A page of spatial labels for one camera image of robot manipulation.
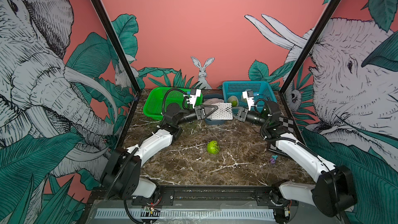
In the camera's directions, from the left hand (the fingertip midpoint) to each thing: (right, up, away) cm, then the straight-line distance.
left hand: (217, 109), depth 66 cm
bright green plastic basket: (-42, +6, +51) cm, 66 cm away
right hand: (+4, 0, +4) cm, 6 cm away
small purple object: (+33, -30, +19) cm, 48 cm away
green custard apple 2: (+15, +3, +39) cm, 42 cm away
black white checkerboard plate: (+50, -12, +34) cm, 61 cm away
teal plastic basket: (+38, +13, +51) cm, 66 cm away
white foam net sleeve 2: (+3, -2, +3) cm, 4 cm away
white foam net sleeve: (+14, +5, +38) cm, 41 cm away
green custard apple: (-1, -22, +18) cm, 28 cm away
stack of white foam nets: (-3, +4, +36) cm, 36 cm away
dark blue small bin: (-3, -9, +31) cm, 32 cm away
